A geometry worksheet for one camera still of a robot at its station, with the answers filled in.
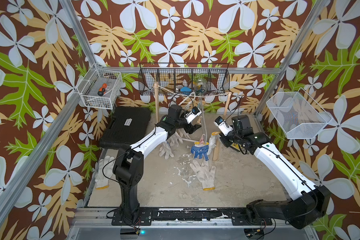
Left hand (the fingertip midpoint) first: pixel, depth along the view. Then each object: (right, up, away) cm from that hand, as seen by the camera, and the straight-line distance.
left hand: (197, 117), depth 85 cm
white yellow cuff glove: (+8, -13, -3) cm, 16 cm away
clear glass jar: (+4, +22, +13) cm, 26 cm away
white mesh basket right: (+56, 0, -5) cm, 56 cm away
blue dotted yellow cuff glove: (-20, -19, +8) cm, 29 cm away
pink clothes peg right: (+1, -13, -10) cm, 16 cm away
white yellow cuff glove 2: (+5, -35, +2) cm, 35 cm away
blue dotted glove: (+1, -18, -1) cm, 19 cm away
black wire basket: (-24, +26, +13) cm, 38 cm away
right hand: (+12, -8, -5) cm, 15 cm away
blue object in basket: (-6, +18, +10) cm, 21 cm away
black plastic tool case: (-48, -5, +19) cm, 52 cm away
